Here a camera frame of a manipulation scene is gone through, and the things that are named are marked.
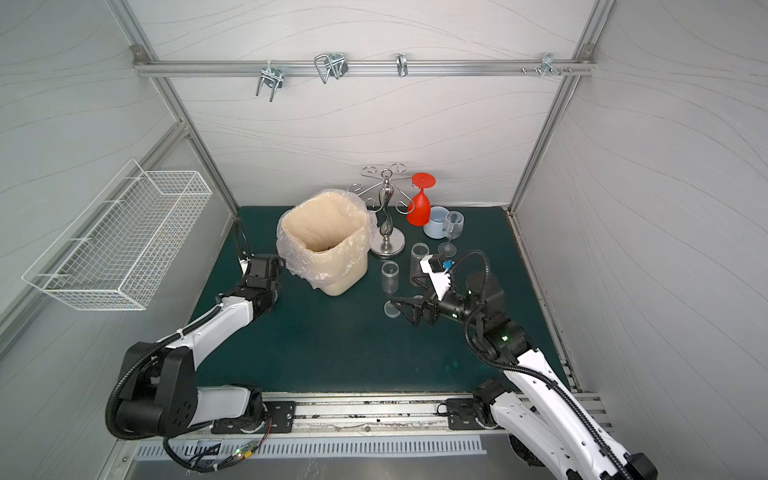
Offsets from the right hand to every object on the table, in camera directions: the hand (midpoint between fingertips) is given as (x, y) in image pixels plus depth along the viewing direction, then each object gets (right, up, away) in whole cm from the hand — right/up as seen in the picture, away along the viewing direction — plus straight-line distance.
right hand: (404, 287), depth 68 cm
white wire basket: (-67, +8, 0) cm, 67 cm away
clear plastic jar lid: (-3, -11, +23) cm, 26 cm away
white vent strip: (-14, -39, +3) cm, 41 cm away
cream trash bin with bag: (-26, +10, +32) cm, 42 cm away
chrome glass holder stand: (-6, +24, +23) cm, 34 cm away
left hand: (-43, -1, +21) cm, 48 cm away
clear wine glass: (+18, +15, +31) cm, 38 cm away
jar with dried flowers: (-3, 0, +23) cm, 23 cm away
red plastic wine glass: (+6, +22, +28) cm, 36 cm away
